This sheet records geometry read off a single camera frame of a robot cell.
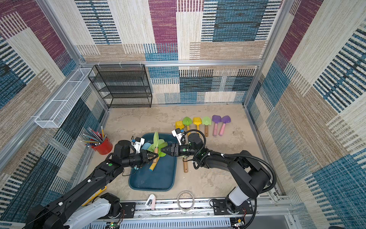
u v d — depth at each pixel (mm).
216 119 1099
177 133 758
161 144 931
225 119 1106
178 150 706
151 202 746
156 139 858
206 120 1089
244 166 503
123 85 1083
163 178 974
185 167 869
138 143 744
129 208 741
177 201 755
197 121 1070
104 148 940
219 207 733
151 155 760
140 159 691
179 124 1059
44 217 394
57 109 732
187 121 1079
